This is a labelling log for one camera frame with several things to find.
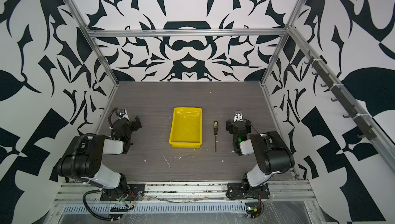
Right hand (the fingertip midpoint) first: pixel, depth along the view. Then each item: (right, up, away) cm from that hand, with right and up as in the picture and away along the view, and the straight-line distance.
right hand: (240, 118), depth 94 cm
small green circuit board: (0, -39, -23) cm, 45 cm away
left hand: (-67, +2, -1) cm, 67 cm away
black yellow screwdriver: (-15, -6, 0) cm, 16 cm away
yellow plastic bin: (-32, -6, +2) cm, 33 cm away
